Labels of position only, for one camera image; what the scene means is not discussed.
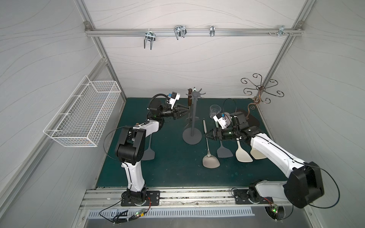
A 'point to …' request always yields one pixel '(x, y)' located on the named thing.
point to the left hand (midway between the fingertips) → (190, 111)
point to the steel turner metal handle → (209, 161)
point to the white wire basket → (83, 118)
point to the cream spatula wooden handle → (241, 155)
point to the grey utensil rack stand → (193, 136)
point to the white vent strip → (233, 212)
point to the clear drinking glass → (215, 109)
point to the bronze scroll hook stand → (261, 88)
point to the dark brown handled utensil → (189, 100)
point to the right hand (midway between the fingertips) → (208, 135)
